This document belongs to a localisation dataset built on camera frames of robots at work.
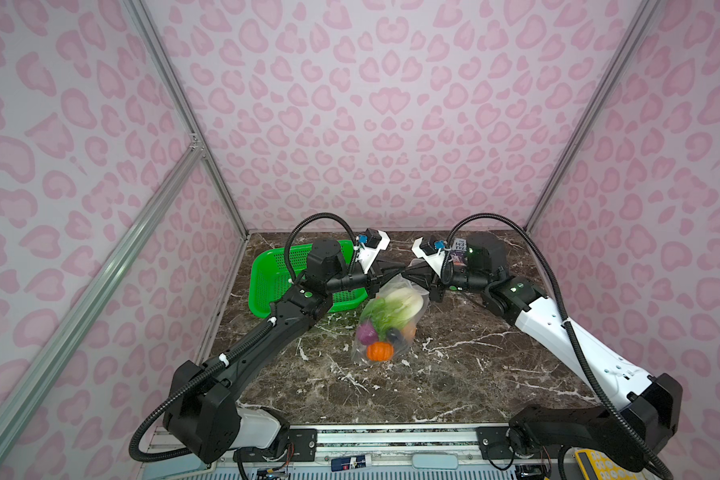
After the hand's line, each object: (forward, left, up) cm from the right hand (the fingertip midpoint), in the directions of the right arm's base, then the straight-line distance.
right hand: (408, 270), depth 69 cm
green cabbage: (-3, +3, -14) cm, 14 cm away
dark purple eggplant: (-8, +3, -17) cm, 19 cm away
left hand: (+1, +1, +2) cm, 2 cm away
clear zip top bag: (-7, +10, -18) cm, 22 cm away
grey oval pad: (-34, -7, -28) cm, 44 cm away
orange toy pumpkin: (-10, +6, -23) cm, 26 cm away
